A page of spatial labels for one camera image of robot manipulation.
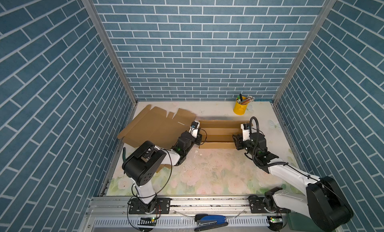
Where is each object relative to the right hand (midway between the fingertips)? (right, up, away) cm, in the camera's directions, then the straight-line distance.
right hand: (234, 133), depth 86 cm
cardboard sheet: (-55, +3, +23) cm, 59 cm away
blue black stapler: (-17, -38, -18) cm, 46 cm away
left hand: (-20, +2, +4) cm, 20 cm away
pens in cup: (+11, +21, +19) cm, 30 cm away
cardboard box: (-8, -2, +15) cm, 17 cm away
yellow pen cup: (+9, +15, +22) cm, 28 cm away
